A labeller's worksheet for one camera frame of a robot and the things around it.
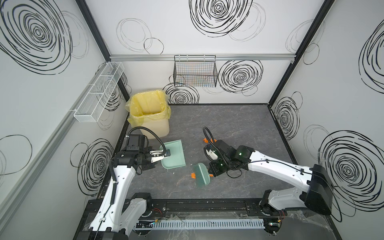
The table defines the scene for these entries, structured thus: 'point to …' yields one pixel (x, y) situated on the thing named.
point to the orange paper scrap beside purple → (193, 175)
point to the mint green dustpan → (177, 158)
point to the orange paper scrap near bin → (205, 140)
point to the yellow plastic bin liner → (152, 105)
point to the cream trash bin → (160, 127)
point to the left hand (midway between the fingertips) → (154, 153)
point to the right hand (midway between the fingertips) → (207, 173)
